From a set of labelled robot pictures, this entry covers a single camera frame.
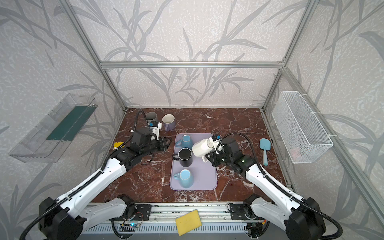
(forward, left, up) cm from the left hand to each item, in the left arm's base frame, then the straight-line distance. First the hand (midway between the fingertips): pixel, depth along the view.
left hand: (173, 135), depth 77 cm
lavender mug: (+23, +8, -18) cm, 30 cm away
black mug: (-6, -6, -14) cm, 16 cm away
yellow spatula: (+7, +41, -22) cm, 47 cm away
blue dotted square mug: (+4, -5, -15) cm, 16 cm away
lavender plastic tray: (-14, -17, -19) cm, 29 cm away
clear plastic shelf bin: (-10, +52, +9) cm, 53 cm away
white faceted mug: (-6, -15, -1) cm, 17 cm away
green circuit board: (-38, +21, -24) cm, 49 cm away
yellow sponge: (-36, -9, -19) cm, 42 cm away
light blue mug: (-17, -7, -14) cm, 23 cm away
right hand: (-5, -18, -7) cm, 20 cm away
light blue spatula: (+8, -58, -23) cm, 63 cm away
